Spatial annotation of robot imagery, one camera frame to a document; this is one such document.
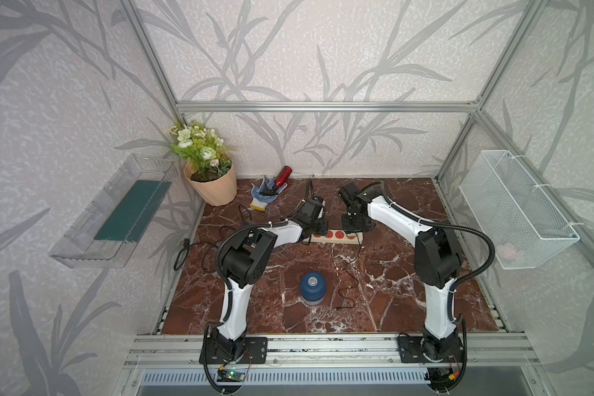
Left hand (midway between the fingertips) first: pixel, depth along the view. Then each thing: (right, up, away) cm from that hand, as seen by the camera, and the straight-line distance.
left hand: (326, 224), depth 101 cm
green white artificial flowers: (-47, +29, -10) cm, 56 cm away
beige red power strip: (+4, -4, -5) cm, 8 cm away
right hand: (+8, -1, -6) cm, 10 cm away
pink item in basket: (+52, -5, -28) cm, 60 cm away
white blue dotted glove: (-27, +13, +12) cm, 32 cm away
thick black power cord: (-58, -12, -3) cm, 59 cm away
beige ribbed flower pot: (-46, +13, +1) cm, 48 cm away
